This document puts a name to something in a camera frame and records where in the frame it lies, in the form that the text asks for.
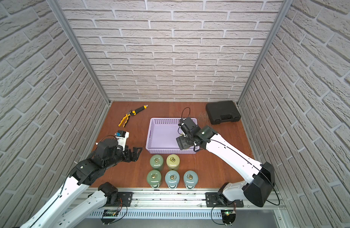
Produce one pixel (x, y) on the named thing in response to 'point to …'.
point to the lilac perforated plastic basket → (161, 136)
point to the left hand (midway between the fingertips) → (136, 145)
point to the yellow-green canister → (172, 162)
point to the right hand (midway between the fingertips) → (187, 139)
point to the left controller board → (109, 215)
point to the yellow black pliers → (127, 116)
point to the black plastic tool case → (222, 111)
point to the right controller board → (228, 216)
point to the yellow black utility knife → (133, 112)
